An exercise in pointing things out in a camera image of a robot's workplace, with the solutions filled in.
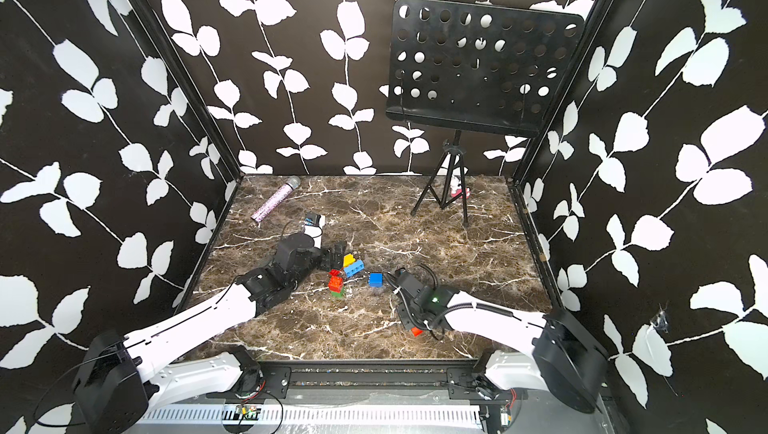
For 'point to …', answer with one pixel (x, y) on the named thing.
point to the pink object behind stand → (459, 191)
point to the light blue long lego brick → (354, 268)
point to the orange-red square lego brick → (335, 282)
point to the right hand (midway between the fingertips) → (404, 306)
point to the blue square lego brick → (375, 280)
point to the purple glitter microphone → (260, 214)
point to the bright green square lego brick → (337, 294)
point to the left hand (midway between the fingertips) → (333, 236)
